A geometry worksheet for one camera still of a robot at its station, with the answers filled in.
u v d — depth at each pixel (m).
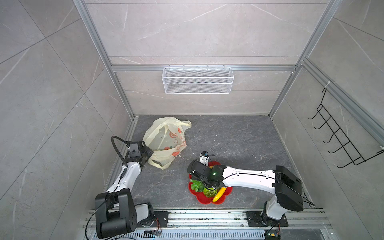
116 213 0.41
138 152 0.67
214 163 0.90
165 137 1.06
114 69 0.91
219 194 0.77
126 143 0.74
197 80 1.01
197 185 0.74
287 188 0.41
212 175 0.57
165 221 0.73
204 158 0.73
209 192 0.76
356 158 0.58
